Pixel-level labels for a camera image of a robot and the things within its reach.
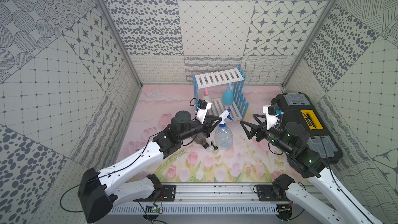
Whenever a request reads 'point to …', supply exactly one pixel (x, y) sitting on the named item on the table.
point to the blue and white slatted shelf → (217, 82)
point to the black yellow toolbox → (297, 108)
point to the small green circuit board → (152, 208)
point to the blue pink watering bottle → (227, 96)
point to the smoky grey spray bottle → (201, 139)
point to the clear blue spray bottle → (223, 137)
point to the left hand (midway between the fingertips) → (219, 112)
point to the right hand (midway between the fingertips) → (247, 120)
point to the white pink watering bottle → (205, 97)
